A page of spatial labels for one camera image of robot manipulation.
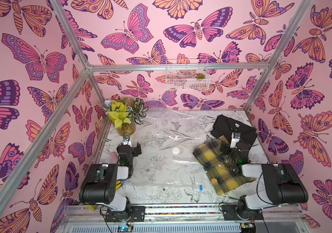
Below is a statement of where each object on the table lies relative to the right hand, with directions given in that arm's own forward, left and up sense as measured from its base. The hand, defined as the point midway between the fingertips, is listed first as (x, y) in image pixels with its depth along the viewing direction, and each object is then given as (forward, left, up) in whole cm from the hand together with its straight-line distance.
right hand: (231, 141), depth 93 cm
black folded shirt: (+13, 0, -2) cm, 13 cm away
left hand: (-2, +65, 0) cm, 65 cm away
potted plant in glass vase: (+6, +67, +18) cm, 69 cm away
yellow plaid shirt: (-23, +9, -4) cm, 25 cm away
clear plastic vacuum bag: (+6, +42, -7) cm, 43 cm away
